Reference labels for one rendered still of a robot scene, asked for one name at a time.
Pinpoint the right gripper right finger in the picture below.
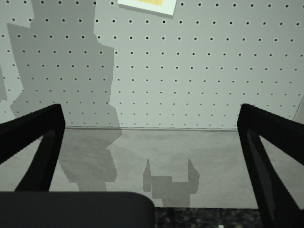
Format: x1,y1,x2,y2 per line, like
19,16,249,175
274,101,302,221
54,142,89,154
237,104,304,228

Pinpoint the white gel cassette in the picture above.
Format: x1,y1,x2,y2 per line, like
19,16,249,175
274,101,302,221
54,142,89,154
118,0,176,15

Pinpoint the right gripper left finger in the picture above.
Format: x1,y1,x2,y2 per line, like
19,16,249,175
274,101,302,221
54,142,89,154
0,104,66,191

